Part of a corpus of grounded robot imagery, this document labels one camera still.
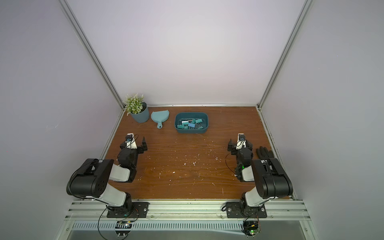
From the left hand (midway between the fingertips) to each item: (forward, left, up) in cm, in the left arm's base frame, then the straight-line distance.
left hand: (137, 137), depth 89 cm
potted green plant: (+22, +6, +6) cm, 23 cm away
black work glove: (-5, -78, -9) cm, 79 cm away
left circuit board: (-44, -1, -14) cm, 46 cm away
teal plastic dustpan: (+26, -7, -10) cm, 29 cm away
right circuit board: (-43, -62, -10) cm, 77 cm away
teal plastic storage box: (+19, -32, -9) cm, 39 cm away
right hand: (+1, -64, -1) cm, 64 cm away
